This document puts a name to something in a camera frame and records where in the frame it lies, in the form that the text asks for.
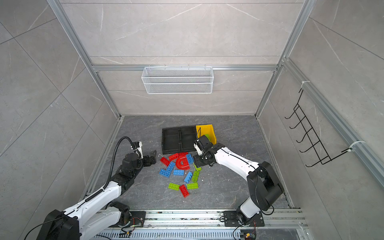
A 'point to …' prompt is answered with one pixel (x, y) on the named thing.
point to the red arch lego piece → (182, 163)
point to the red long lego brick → (173, 157)
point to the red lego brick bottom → (184, 191)
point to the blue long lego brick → (171, 166)
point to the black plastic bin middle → (188, 137)
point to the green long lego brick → (198, 168)
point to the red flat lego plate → (165, 161)
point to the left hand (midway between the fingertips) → (148, 148)
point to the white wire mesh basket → (178, 80)
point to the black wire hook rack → (310, 136)
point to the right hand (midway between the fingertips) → (198, 160)
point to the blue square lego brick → (190, 158)
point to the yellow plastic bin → (201, 130)
